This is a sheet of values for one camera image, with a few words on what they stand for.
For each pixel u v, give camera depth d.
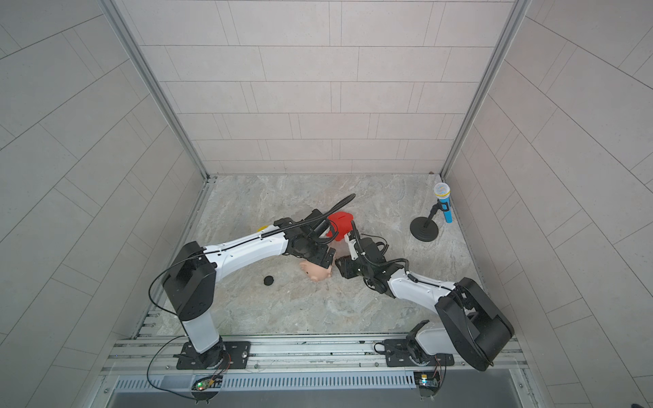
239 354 0.71
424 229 0.97
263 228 0.99
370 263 0.65
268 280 0.85
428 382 0.68
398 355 0.71
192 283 0.45
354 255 0.76
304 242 0.62
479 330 0.41
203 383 0.63
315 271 0.81
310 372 0.69
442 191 0.80
